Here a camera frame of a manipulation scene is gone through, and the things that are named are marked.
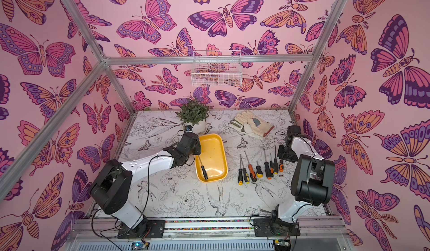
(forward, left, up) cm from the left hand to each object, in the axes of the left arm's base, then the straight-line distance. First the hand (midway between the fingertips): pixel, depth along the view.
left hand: (199, 142), depth 92 cm
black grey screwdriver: (-8, -42, -9) cm, 44 cm away
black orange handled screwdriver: (-10, -37, -9) cm, 40 cm away
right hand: (-5, -46, -5) cm, 47 cm away
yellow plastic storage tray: (-6, -8, -5) cm, 11 cm away
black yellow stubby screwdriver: (-14, -32, -7) cm, 36 cm away
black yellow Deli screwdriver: (-16, -22, -8) cm, 28 cm away
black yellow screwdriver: (-14, -25, -9) cm, 30 cm away
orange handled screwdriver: (-16, -28, -8) cm, 33 cm away
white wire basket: (+41, -9, +16) cm, 45 cm away
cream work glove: (+19, -37, -9) cm, 42 cm away
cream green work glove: (+17, -27, -9) cm, 33 cm away
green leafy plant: (+13, +3, +10) cm, 17 cm away
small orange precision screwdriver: (-10, -45, -9) cm, 47 cm away
